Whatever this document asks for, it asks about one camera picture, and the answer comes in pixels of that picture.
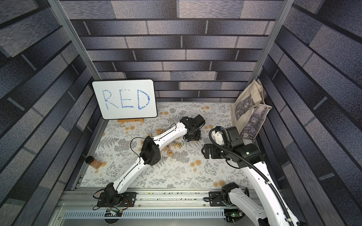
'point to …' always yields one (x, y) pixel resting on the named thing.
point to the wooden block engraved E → (170, 153)
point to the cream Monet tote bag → (249, 110)
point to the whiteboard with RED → (125, 99)
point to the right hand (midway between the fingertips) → (209, 148)
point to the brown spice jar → (93, 162)
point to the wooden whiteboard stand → (122, 120)
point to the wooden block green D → (179, 145)
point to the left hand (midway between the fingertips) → (199, 138)
